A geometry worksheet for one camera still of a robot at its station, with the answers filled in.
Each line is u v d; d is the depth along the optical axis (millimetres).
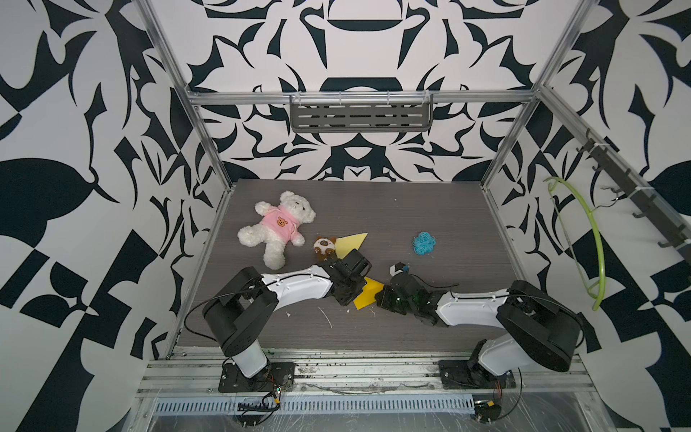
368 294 865
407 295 695
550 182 853
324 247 968
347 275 687
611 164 647
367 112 944
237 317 448
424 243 990
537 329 446
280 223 965
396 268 848
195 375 995
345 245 993
